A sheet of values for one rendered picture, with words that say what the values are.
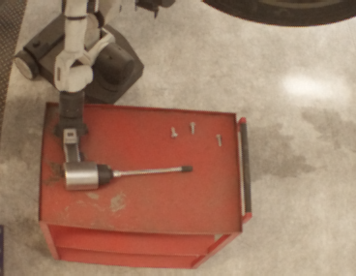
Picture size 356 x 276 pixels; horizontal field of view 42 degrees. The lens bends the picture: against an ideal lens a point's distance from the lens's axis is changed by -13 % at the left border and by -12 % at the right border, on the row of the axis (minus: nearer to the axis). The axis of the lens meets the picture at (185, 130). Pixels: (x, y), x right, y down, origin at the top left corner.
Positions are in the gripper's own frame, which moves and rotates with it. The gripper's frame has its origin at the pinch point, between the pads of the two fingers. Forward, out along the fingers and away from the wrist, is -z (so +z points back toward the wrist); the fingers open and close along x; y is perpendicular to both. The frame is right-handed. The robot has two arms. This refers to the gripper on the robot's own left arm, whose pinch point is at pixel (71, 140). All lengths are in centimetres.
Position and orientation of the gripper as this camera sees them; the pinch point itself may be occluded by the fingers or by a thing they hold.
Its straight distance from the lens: 175.1
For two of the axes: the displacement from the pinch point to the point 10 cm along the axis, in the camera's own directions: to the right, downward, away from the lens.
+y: 3.3, 4.7, -8.2
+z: 1.2, -8.8, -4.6
